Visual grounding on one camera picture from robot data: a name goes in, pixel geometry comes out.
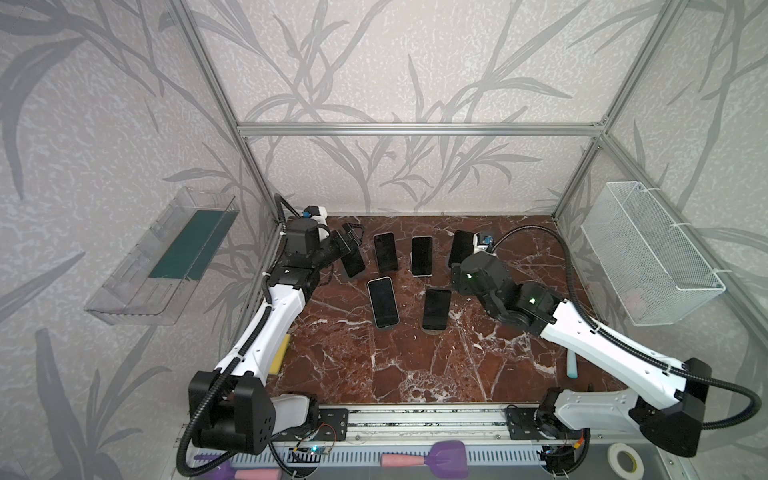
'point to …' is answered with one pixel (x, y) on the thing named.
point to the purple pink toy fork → (227, 471)
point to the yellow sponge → (276, 363)
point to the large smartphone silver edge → (383, 300)
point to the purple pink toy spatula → (447, 460)
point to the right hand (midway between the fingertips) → (468, 257)
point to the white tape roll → (612, 455)
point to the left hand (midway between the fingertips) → (360, 224)
